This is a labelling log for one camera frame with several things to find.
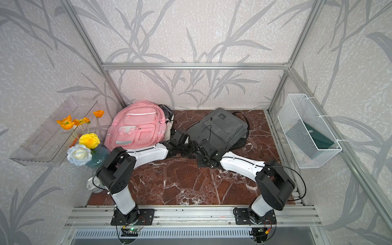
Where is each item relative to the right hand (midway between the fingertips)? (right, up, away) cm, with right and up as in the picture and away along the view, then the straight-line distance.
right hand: (199, 160), depth 87 cm
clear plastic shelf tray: (-63, +12, -23) cm, 68 cm away
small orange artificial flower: (-48, +26, -13) cm, 57 cm away
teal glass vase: (-53, +5, -6) cm, 54 cm away
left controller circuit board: (-32, -30, -15) cm, 46 cm away
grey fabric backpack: (+18, +17, +16) cm, 29 cm away
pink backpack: (-43, +20, +16) cm, 51 cm away
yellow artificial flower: (-47, +14, -20) cm, 53 cm away
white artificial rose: (-46, +9, -27) cm, 54 cm away
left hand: (0, +6, +4) cm, 7 cm away
